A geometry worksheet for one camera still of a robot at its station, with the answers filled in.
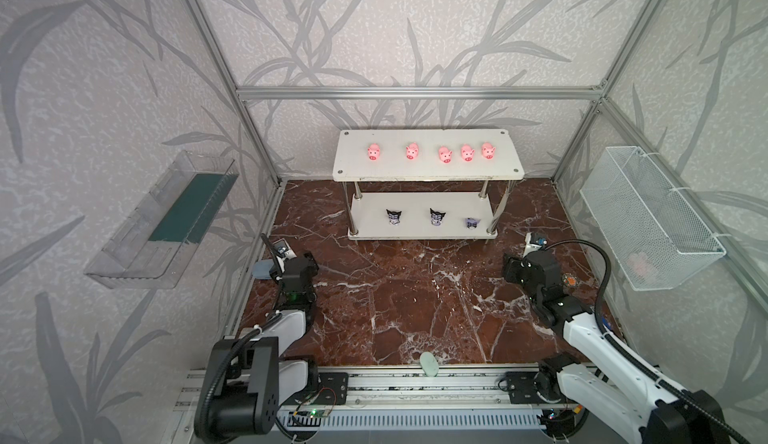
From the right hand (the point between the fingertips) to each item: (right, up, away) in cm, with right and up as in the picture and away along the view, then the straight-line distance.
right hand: (514, 247), depth 86 cm
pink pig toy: (-10, +26, -9) cm, 29 cm away
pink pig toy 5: (-40, +26, -9) cm, 49 cm away
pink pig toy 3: (-21, +25, -9) cm, 34 cm away
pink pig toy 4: (-30, +26, -8) cm, 41 cm away
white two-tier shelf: (-44, +9, +11) cm, 46 cm away
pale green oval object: (-25, -29, -10) cm, 40 cm away
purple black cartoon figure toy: (-10, +6, +10) cm, 16 cm away
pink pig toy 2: (-15, +26, -9) cm, 31 cm away
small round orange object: (+21, -12, +7) cm, 25 cm away
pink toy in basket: (+27, -2, -12) cm, 30 cm away
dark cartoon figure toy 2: (-21, +8, +10) cm, 25 cm away
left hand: (-64, +1, +2) cm, 64 cm away
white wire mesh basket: (+22, +6, -23) cm, 32 cm away
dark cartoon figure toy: (-35, +8, +10) cm, 38 cm away
